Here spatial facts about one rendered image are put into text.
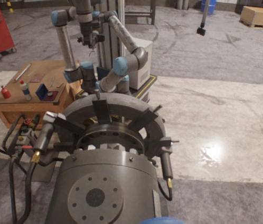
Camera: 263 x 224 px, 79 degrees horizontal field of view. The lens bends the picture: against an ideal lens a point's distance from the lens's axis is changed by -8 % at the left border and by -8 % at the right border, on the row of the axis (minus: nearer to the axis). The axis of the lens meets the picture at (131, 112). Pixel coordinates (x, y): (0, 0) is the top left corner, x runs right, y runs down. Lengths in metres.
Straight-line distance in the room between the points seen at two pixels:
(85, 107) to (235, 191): 1.57
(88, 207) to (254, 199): 1.63
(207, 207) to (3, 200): 1.86
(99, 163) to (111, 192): 0.17
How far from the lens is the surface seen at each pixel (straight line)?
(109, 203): 0.70
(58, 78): 2.31
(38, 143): 1.10
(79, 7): 1.14
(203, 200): 1.79
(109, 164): 0.81
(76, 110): 1.04
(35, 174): 2.00
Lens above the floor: 1.59
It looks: 43 degrees down
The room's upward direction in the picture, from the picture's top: straight up
